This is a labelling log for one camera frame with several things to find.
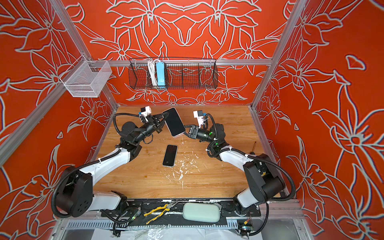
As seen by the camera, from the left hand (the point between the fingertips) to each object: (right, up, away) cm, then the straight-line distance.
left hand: (168, 114), depth 69 cm
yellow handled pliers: (-2, -47, +4) cm, 47 cm away
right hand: (+4, -8, +1) cm, 9 cm away
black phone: (+3, -4, 0) cm, 5 cm away
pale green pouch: (+17, -47, +1) cm, 50 cm away
